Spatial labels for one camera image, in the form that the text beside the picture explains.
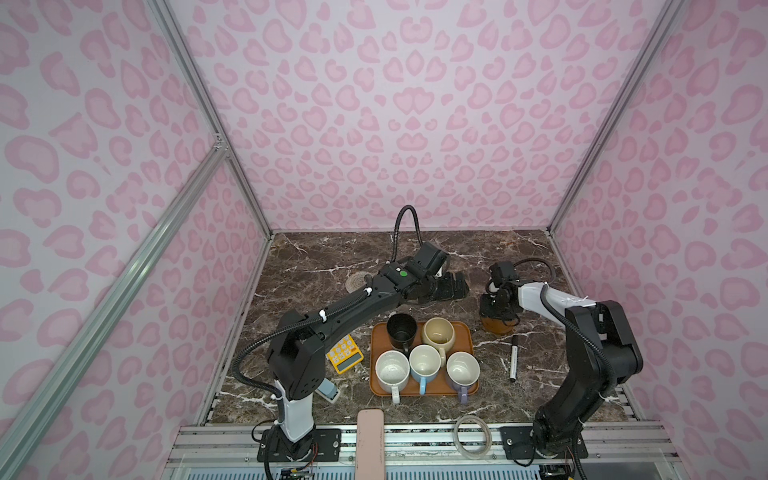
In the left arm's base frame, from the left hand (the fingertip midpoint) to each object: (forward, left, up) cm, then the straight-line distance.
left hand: (461, 288), depth 79 cm
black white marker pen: (-12, -16, -20) cm, 28 cm away
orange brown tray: (-19, +6, -19) cm, 27 cm away
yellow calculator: (-10, +32, -19) cm, 39 cm away
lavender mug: (-15, -1, -19) cm, 25 cm away
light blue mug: (-13, +10, -19) cm, 25 cm away
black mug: (-4, +16, -14) cm, 22 cm away
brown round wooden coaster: (-2, -13, -18) cm, 22 cm away
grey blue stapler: (-21, +35, -15) cm, 43 cm away
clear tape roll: (-32, -4, -20) cm, 38 cm away
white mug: (-15, +19, -19) cm, 30 cm away
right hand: (+4, -12, -19) cm, 23 cm away
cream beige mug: (-4, +5, -18) cm, 19 cm away
